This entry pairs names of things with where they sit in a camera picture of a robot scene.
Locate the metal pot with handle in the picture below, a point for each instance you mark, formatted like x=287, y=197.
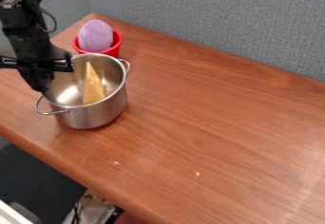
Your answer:
x=62, y=100

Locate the purple plush egg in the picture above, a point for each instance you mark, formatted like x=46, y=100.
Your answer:
x=95, y=36

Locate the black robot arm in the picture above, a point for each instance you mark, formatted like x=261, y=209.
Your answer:
x=24, y=14

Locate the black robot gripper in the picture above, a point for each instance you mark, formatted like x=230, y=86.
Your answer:
x=35, y=54

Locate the red cup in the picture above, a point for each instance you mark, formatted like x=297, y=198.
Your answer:
x=113, y=51

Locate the grey equipment under table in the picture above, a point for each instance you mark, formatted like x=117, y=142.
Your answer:
x=93, y=210

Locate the yellow cheese wedge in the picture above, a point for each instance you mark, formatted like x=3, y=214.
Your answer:
x=94, y=88

